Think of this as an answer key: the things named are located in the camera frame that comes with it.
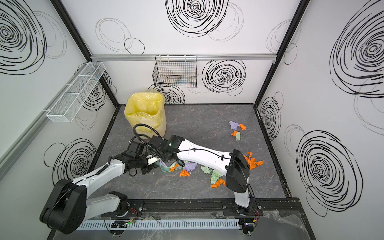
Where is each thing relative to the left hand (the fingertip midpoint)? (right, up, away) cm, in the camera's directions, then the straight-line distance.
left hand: (156, 161), depth 87 cm
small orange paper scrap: (+57, +19, +18) cm, 63 cm away
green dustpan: (+7, -4, -2) cm, 9 cm away
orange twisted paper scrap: (+49, +15, +13) cm, 53 cm away
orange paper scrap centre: (+17, -6, -3) cm, 18 cm away
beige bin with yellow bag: (-10, +32, +11) cm, 35 cm away
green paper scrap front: (+34, -7, -5) cm, 35 cm away
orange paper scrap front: (+36, -10, -5) cm, 38 cm away
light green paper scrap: (+52, +13, +14) cm, 56 cm away
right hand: (+10, +5, -11) cm, 16 cm away
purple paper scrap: (+51, +20, +19) cm, 58 cm away
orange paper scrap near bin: (+11, -3, -3) cm, 11 cm away
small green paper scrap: (+29, -4, -1) cm, 30 cm away
